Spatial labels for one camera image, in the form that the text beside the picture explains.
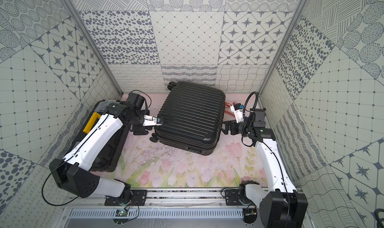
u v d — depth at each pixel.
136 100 0.61
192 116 0.80
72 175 0.39
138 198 0.73
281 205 0.38
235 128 0.67
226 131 0.68
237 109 0.69
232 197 0.74
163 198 0.76
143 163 0.86
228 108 1.07
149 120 0.67
